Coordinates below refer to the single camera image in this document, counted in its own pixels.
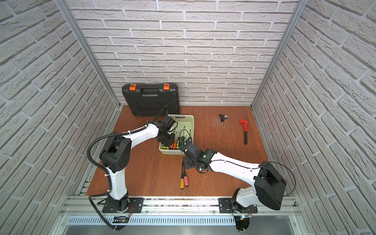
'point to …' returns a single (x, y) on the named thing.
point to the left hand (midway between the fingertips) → (174, 139)
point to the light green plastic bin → (183, 129)
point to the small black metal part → (222, 117)
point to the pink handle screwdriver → (186, 180)
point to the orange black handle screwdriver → (172, 146)
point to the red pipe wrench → (245, 124)
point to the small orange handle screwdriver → (175, 144)
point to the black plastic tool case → (149, 99)
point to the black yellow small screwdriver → (167, 147)
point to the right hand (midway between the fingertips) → (189, 161)
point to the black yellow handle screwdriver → (178, 141)
